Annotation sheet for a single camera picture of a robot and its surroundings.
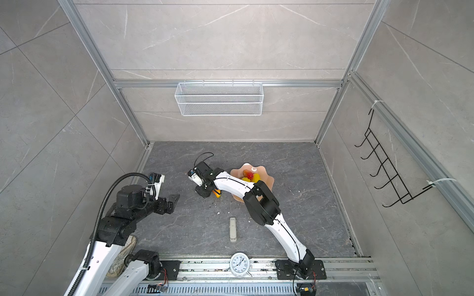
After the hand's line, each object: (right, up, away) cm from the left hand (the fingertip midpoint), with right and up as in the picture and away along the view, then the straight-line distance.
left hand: (167, 189), depth 73 cm
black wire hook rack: (+83, 0, -15) cm, 84 cm away
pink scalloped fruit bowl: (+44, +2, +25) cm, 50 cm away
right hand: (+10, -4, +24) cm, 26 cm away
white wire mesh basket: (+18, +46, +28) cm, 56 cm away
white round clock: (+29, -30, -1) cm, 42 cm away
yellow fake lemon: (+32, +5, -9) cm, 34 cm away
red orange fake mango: (+34, +4, +26) cm, 42 cm away
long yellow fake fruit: (+38, +2, +23) cm, 45 cm away
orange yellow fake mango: (+18, -7, +20) cm, 28 cm away
